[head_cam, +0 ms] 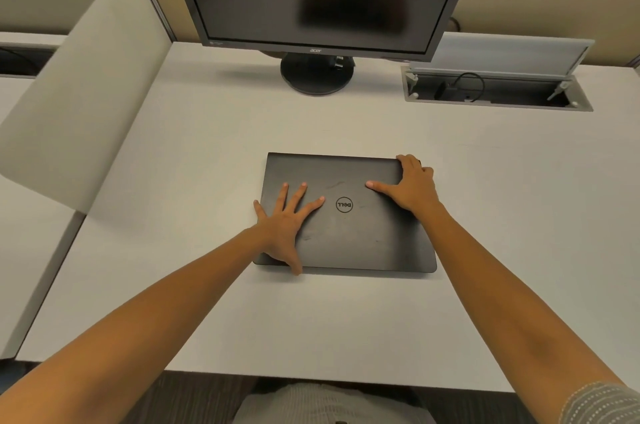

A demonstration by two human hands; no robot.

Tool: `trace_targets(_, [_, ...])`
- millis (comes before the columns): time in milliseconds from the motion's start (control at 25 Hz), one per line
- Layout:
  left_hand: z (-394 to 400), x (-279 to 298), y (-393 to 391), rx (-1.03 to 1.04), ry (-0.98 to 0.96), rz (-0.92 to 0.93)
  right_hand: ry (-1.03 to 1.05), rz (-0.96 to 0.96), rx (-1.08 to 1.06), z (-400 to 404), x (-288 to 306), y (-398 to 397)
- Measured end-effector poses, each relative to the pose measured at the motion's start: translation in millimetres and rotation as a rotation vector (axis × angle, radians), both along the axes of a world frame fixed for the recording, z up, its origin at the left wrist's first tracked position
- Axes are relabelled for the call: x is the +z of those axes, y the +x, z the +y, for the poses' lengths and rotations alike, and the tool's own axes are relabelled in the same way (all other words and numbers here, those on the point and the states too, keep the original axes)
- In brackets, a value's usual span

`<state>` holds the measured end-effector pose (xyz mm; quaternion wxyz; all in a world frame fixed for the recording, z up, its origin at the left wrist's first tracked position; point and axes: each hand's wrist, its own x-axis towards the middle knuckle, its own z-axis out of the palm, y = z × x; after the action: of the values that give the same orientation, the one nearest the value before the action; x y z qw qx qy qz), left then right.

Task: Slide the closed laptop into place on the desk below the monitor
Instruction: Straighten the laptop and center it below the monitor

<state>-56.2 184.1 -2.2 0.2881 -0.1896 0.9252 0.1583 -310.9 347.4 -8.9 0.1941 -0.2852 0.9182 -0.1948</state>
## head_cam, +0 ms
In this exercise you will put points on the grey striped shirt sleeve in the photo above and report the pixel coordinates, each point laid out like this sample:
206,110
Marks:
602,406

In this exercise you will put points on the person's left thumb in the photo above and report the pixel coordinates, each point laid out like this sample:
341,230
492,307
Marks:
295,258

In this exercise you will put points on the beige desk divider panel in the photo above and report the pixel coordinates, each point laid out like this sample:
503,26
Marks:
85,103

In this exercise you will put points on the person's right forearm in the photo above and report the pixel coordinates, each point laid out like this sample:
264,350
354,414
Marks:
500,308

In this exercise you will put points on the black laptop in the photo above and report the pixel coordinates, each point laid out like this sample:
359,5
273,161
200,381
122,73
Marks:
370,233

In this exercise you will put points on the person's right thumb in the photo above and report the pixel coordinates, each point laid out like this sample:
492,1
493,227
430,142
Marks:
381,186

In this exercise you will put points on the person's right hand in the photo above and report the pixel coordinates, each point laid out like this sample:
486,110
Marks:
412,188

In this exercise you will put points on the person's left little finger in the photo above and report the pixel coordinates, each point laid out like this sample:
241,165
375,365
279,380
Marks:
260,210

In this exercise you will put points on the black round monitor stand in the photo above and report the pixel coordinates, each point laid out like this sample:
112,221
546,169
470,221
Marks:
316,76

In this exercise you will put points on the person's left middle finger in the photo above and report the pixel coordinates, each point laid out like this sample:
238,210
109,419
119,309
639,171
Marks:
299,194

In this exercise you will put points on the person's left hand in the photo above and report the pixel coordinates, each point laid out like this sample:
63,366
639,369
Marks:
282,231

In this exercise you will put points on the grey striped shirt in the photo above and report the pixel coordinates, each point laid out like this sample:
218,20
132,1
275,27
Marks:
325,403

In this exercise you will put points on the person's left forearm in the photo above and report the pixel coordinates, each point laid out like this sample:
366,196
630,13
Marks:
150,318

